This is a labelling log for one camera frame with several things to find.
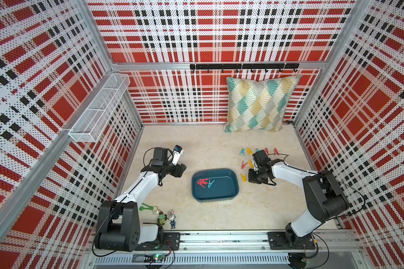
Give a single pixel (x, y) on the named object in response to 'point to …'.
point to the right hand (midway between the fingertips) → (252, 178)
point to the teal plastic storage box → (225, 186)
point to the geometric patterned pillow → (258, 105)
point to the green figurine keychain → (162, 218)
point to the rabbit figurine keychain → (171, 217)
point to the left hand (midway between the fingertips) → (182, 164)
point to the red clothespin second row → (243, 165)
